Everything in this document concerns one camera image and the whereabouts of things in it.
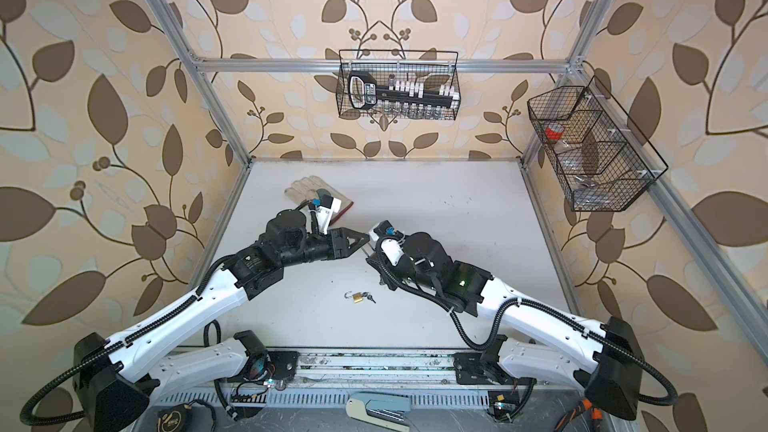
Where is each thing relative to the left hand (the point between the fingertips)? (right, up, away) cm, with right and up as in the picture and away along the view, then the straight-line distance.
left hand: (368, 239), depth 68 cm
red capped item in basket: (+54, +29, +20) cm, 64 cm away
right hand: (+1, -5, +3) cm, 6 cm away
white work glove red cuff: (-28, +12, +43) cm, 53 cm away
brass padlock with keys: (-5, -20, +19) cm, 28 cm away
